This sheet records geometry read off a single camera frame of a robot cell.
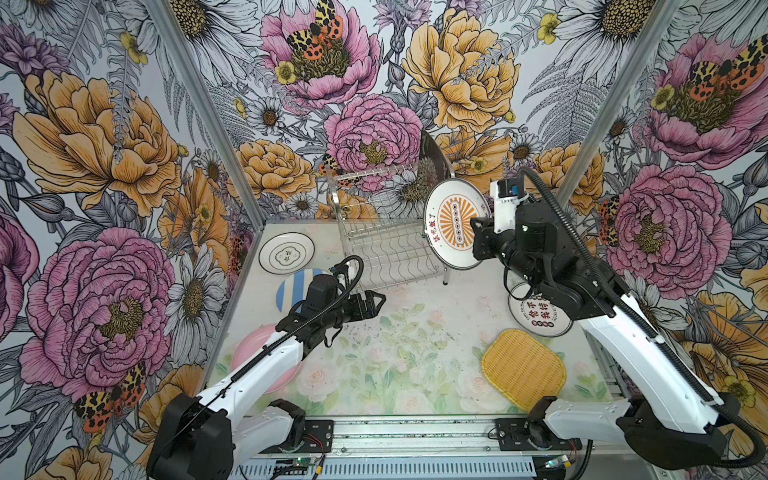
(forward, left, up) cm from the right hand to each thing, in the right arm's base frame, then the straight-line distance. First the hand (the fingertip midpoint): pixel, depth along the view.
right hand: (471, 228), depth 63 cm
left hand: (-2, +23, -27) cm, 35 cm away
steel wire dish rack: (+47, +21, -41) cm, 66 cm away
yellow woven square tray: (-15, -18, -42) cm, 48 cm away
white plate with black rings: (+29, +56, -40) cm, 74 cm away
